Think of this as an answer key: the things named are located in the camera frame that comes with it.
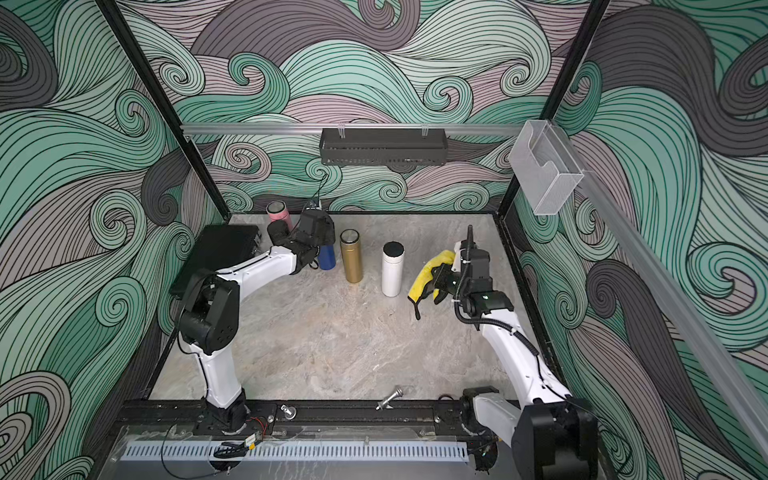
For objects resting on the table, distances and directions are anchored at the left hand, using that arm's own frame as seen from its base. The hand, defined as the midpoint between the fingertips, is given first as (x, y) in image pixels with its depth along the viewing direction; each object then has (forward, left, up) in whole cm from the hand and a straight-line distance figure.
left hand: (322, 220), depth 94 cm
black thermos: (-8, +11, +4) cm, 14 cm away
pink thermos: (+1, +14, +3) cm, 14 cm away
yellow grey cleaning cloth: (-21, -31, -1) cm, 38 cm away
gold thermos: (-11, -10, -3) cm, 15 cm away
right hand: (-19, -33, 0) cm, 38 cm away
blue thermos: (-8, -1, -10) cm, 12 cm away
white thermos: (-17, -22, -3) cm, 28 cm away
